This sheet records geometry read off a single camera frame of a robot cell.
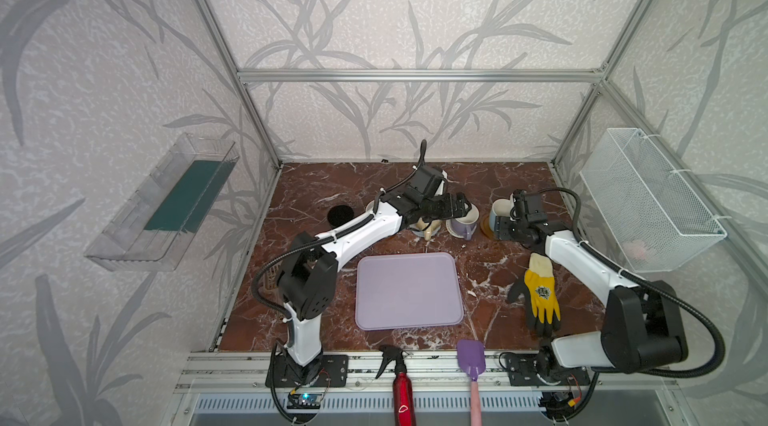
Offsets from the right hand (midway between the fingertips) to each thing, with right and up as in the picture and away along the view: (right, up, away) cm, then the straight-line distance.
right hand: (507, 217), depth 91 cm
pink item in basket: (+25, -6, -19) cm, 32 cm away
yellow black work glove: (+7, -23, -9) cm, 26 cm away
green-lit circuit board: (-56, -42, -20) cm, 73 cm away
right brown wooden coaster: (-4, -4, +10) cm, 11 cm away
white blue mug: (-1, +3, +2) cm, 4 cm away
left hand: (-15, +6, -9) cm, 19 cm away
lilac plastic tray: (-34, -21, -4) cm, 41 cm away
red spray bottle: (-32, -38, -23) cm, 55 cm away
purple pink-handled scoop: (-15, -34, -16) cm, 41 cm away
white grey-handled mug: (-12, -3, +2) cm, 13 cm away
